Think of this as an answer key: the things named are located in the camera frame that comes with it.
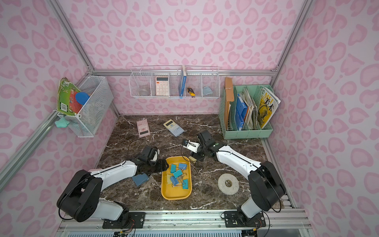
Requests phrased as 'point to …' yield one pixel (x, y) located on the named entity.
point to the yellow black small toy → (191, 92)
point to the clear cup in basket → (144, 90)
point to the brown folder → (229, 97)
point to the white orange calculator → (162, 85)
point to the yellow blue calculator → (174, 128)
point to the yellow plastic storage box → (170, 192)
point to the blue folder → (241, 112)
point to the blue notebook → (140, 179)
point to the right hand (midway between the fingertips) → (194, 149)
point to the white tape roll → (228, 184)
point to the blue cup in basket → (207, 90)
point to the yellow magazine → (268, 102)
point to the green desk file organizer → (247, 116)
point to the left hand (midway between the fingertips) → (164, 165)
